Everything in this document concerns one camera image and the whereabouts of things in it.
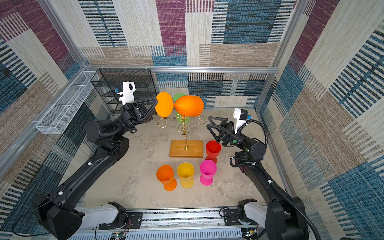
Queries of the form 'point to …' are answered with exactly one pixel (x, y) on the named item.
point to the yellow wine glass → (185, 171)
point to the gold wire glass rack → (183, 130)
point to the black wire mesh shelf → (105, 80)
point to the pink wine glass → (208, 168)
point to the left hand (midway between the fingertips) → (155, 104)
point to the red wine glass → (213, 150)
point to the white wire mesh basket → (61, 115)
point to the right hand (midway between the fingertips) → (207, 124)
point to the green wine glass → (180, 119)
